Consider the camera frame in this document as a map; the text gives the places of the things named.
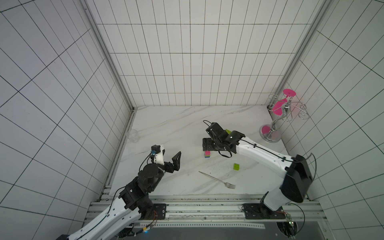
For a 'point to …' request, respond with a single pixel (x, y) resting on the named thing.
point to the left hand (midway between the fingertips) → (171, 154)
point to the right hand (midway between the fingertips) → (208, 141)
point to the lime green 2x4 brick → (228, 131)
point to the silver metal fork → (230, 185)
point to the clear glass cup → (132, 135)
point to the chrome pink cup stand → (282, 107)
